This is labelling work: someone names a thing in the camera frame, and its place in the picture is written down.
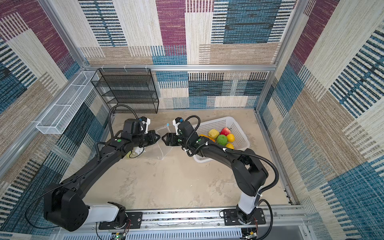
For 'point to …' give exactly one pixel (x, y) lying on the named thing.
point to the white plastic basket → (241, 141)
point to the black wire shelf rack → (127, 90)
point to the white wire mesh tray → (55, 120)
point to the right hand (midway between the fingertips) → (167, 139)
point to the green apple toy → (128, 154)
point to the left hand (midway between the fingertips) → (161, 134)
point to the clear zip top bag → (159, 149)
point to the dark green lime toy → (222, 140)
